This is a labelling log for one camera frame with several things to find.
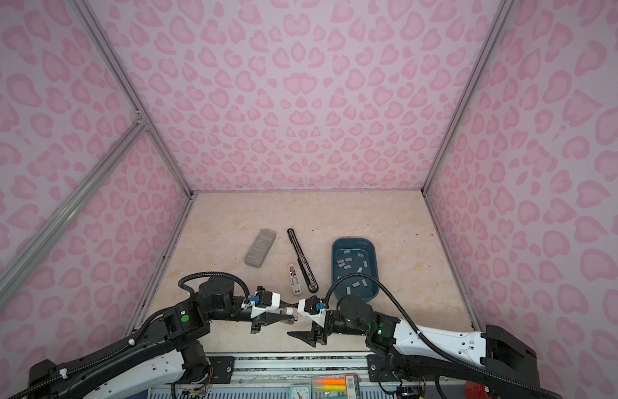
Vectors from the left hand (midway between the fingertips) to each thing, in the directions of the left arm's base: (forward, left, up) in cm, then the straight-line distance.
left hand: (292, 306), depth 63 cm
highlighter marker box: (-15, -11, -21) cm, 28 cm away
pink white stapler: (+16, +2, -22) cm, 27 cm away
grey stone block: (+30, +16, -20) cm, 40 cm away
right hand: (-2, 0, -6) cm, 6 cm away
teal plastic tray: (+27, -20, -23) cm, 40 cm away
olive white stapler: (-1, +1, +1) cm, 2 cm away
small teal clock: (-16, -1, -21) cm, 26 cm away
